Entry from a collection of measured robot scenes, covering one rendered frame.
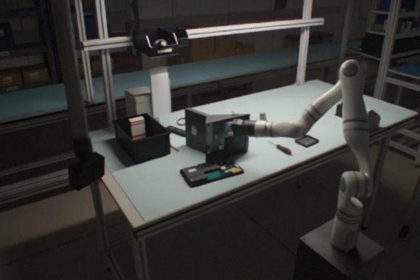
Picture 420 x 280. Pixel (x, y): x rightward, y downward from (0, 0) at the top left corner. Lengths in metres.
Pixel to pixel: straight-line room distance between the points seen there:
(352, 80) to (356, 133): 0.20
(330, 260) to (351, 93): 0.63
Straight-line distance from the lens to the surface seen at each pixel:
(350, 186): 1.29
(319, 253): 1.45
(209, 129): 1.58
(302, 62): 2.80
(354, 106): 1.34
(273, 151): 1.76
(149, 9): 5.74
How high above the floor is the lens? 1.83
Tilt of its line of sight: 24 degrees down
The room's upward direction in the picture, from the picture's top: straight up
